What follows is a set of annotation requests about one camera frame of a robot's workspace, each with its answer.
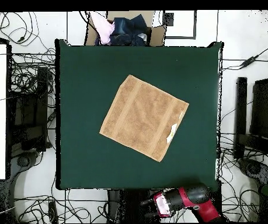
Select brown cardboard box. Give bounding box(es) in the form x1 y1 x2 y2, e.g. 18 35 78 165
84 10 168 47

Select dark blue jeans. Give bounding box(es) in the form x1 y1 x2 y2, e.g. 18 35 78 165
109 14 150 47

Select pink garment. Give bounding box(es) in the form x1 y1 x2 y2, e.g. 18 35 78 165
90 11 116 46

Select dark framed white board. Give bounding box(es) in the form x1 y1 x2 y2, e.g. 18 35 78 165
165 10 197 40

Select black equipment rack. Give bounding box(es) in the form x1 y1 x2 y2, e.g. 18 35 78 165
7 66 50 153

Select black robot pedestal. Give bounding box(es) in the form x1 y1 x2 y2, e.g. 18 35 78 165
106 188 154 223

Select dark green table cloth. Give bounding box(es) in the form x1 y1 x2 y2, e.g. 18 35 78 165
55 38 224 190

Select black upright stand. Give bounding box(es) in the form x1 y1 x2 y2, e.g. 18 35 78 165
233 76 249 160

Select black power adapter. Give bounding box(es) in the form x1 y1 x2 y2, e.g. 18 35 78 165
239 55 257 68

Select tangled black cable bundle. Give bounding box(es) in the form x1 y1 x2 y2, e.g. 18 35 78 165
7 47 56 113
217 130 265 212

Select orange terry towel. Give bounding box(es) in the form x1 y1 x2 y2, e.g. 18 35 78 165
99 74 190 163

